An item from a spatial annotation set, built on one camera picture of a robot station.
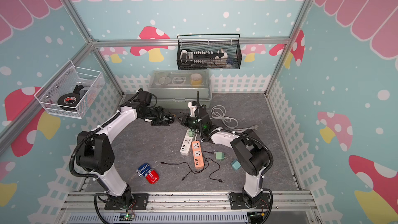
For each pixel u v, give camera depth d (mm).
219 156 872
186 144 915
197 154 871
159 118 798
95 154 474
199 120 671
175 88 976
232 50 946
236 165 835
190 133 917
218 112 1064
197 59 885
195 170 820
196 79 1046
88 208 730
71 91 730
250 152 487
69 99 698
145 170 812
